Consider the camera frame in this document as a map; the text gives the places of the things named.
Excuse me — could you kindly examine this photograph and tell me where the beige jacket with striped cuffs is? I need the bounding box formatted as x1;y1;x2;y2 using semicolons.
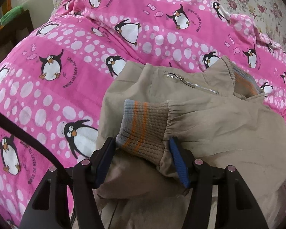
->
94;56;286;228

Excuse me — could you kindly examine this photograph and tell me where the pink penguin print blanket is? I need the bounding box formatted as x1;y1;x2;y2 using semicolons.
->
0;11;286;228

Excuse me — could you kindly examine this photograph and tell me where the dark wooden side table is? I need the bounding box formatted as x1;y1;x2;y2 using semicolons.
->
0;10;34;47

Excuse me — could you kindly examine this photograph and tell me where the green plastic container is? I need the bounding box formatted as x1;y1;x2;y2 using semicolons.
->
0;6;24;26

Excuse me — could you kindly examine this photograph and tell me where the black cable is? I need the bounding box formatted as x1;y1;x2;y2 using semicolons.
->
0;106;77;224

